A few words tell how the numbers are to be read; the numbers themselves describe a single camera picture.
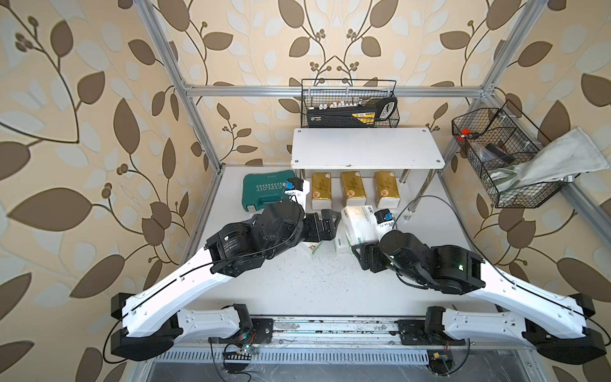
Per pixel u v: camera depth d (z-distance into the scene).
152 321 0.37
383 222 0.55
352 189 0.94
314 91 0.91
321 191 0.94
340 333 0.75
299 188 0.51
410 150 0.79
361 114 0.81
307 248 0.89
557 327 0.40
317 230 0.49
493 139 0.85
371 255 0.54
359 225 0.64
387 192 0.93
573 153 0.59
